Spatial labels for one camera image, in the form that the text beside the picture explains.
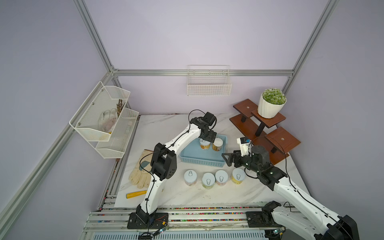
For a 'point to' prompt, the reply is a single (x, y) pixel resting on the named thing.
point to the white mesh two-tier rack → (102, 119)
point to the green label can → (208, 180)
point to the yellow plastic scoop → (133, 194)
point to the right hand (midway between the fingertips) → (229, 155)
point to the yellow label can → (204, 145)
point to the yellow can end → (238, 176)
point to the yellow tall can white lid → (217, 144)
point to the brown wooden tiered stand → (260, 131)
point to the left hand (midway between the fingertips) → (205, 137)
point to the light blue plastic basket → (194, 154)
